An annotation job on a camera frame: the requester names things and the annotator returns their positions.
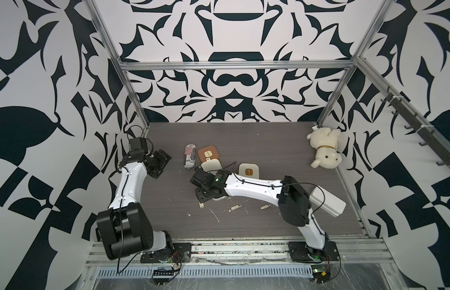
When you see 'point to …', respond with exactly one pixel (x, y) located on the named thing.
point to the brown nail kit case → (209, 151)
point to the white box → (328, 202)
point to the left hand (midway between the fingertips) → (166, 159)
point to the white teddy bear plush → (325, 141)
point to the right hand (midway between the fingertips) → (200, 191)
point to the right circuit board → (321, 273)
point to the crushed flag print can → (190, 156)
